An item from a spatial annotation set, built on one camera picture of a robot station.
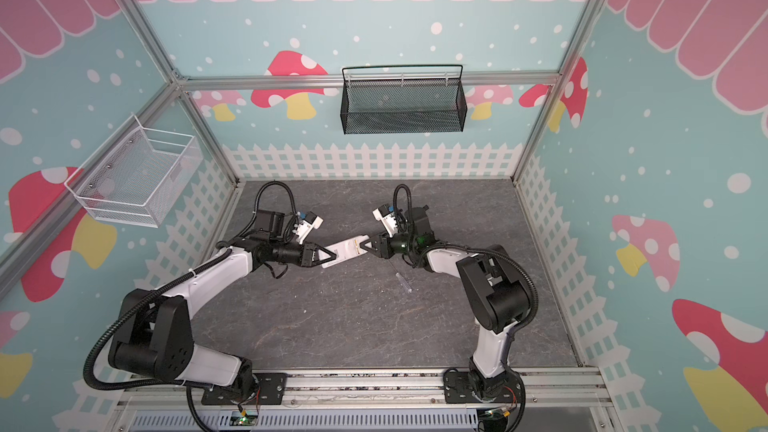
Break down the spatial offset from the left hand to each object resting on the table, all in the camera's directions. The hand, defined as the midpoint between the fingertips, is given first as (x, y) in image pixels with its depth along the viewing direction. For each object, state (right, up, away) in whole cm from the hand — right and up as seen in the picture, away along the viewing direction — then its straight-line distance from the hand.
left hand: (331, 261), depth 82 cm
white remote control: (+3, +3, +2) cm, 5 cm away
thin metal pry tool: (+20, -8, +10) cm, 24 cm away
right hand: (+8, +4, +5) cm, 11 cm away
